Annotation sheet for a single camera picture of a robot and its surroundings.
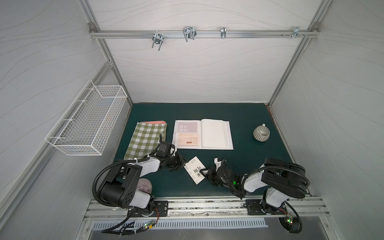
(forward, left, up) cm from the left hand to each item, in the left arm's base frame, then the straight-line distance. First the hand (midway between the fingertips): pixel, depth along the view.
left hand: (187, 165), depth 87 cm
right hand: (-5, -7, +1) cm, 9 cm away
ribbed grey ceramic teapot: (+24, -50, +1) cm, 55 cm away
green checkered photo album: (+18, +29, 0) cm, 34 cm away
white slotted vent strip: (-30, +24, -2) cm, 38 cm away
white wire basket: (+5, +47, +30) cm, 56 cm away
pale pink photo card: (+18, 0, 0) cm, 18 cm away
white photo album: (+22, -9, 0) cm, 24 cm away
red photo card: (+27, +2, +1) cm, 27 cm away
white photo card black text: (-1, -3, -2) cm, 4 cm away
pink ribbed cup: (-12, +23, 0) cm, 26 cm away
